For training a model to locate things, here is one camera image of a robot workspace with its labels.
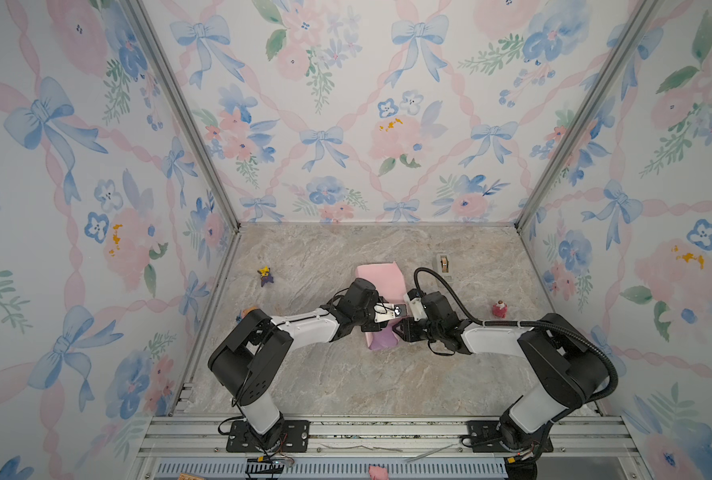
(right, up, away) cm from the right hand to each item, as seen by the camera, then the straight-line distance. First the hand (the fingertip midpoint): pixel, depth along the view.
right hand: (395, 326), depth 92 cm
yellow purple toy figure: (-43, +15, +11) cm, 47 cm away
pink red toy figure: (+33, +5, +1) cm, 33 cm away
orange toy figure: (-47, +4, +1) cm, 47 cm away
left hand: (-3, +7, -2) cm, 8 cm away
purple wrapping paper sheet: (-2, +14, +4) cm, 14 cm away
